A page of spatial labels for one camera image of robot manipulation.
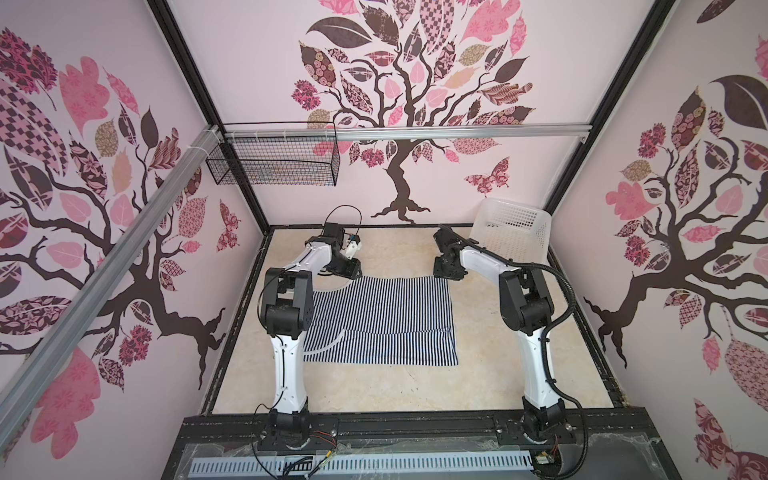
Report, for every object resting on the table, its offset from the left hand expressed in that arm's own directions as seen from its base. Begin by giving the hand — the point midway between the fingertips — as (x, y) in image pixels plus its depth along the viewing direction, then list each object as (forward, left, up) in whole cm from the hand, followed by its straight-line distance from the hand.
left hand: (354, 273), depth 102 cm
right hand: (+3, -32, -1) cm, 32 cm away
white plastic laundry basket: (+22, -64, -1) cm, 68 cm away
